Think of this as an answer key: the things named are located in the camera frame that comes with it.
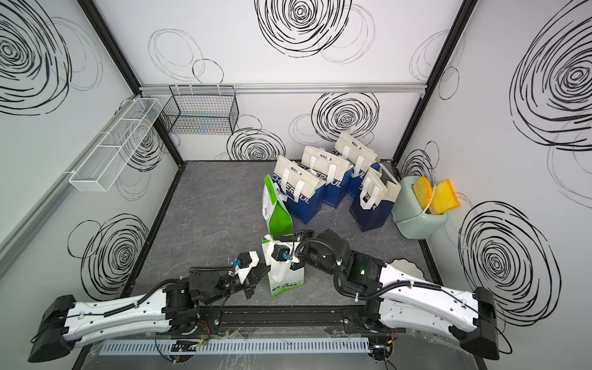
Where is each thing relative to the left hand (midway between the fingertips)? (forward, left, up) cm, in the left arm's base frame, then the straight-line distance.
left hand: (272, 267), depth 67 cm
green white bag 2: (+20, +1, -7) cm, 21 cm away
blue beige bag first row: (+27, -9, +3) cm, 29 cm away
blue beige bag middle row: (+36, -21, +3) cm, 42 cm away
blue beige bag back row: (+42, -32, +5) cm, 53 cm away
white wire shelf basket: (+25, +55, +15) cm, 63 cm away
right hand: (+6, -2, +11) cm, 12 cm away
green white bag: (-2, -3, -4) cm, 6 cm away
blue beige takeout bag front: (+25, -34, +7) cm, 43 cm away
